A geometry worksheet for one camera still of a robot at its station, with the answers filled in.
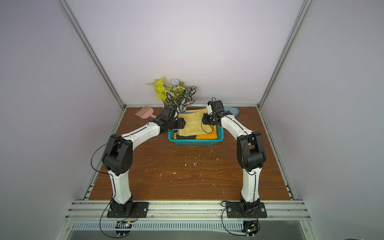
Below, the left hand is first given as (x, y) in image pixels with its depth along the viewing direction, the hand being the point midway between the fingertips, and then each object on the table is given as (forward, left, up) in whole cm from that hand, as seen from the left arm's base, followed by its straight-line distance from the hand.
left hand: (184, 121), depth 95 cm
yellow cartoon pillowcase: (-7, -19, -5) cm, 20 cm away
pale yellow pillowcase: (0, -6, -4) cm, 7 cm away
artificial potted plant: (+11, +5, +13) cm, 18 cm away
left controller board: (-54, +28, -15) cm, 63 cm away
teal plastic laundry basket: (-8, -23, -3) cm, 24 cm away
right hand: (+3, -13, +2) cm, 13 cm away
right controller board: (-55, -35, -13) cm, 66 cm away
